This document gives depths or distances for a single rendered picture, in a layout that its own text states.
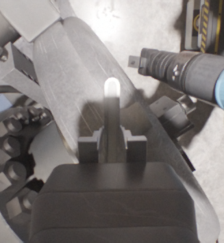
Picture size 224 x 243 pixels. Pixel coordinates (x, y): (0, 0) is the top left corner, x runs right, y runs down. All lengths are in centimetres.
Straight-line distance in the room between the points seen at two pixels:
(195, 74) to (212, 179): 142
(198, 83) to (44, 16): 30
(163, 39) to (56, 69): 100
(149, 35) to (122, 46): 17
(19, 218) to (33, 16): 41
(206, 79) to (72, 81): 23
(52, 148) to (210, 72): 41
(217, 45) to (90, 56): 78
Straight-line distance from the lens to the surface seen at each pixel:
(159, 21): 123
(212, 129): 148
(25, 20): 38
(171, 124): 43
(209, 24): 97
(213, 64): 36
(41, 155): 54
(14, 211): 47
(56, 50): 31
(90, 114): 23
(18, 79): 30
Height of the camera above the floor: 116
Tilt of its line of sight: 71 degrees down
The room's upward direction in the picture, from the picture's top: 171 degrees clockwise
